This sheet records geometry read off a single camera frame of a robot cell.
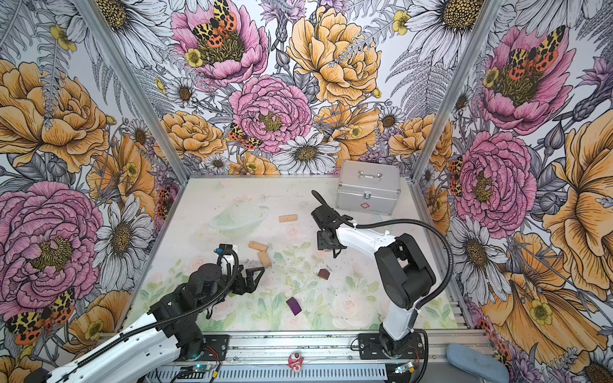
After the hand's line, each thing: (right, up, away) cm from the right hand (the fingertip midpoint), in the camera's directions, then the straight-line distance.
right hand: (331, 248), depth 92 cm
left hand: (-26, -6, -14) cm, 30 cm away
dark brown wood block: (-3, -8, -3) cm, 9 cm away
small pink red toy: (-12, -27, -24) cm, 38 cm away
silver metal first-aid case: (+16, +24, +6) cm, 29 cm away
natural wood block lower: (-25, -4, 0) cm, 25 cm away
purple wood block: (-13, -17, -11) cm, 24 cm away
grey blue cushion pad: (+40, -28, -23) cm, 54 cm away
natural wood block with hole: (-29, 0, +4) cm, 29 cm away
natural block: (-18, +11, +13) cm, 25 cm away
